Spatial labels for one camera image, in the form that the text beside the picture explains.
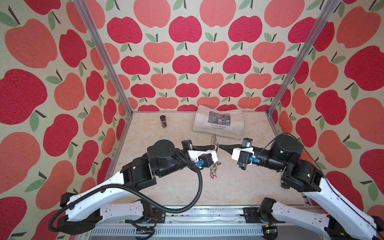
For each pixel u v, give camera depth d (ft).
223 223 2.40
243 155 1.27
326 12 2.33
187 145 1.47
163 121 3.51
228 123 3.42
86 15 2.36
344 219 1.28
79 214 1.26
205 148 1.63
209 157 1.28
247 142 1.50
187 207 1.13
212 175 2.03
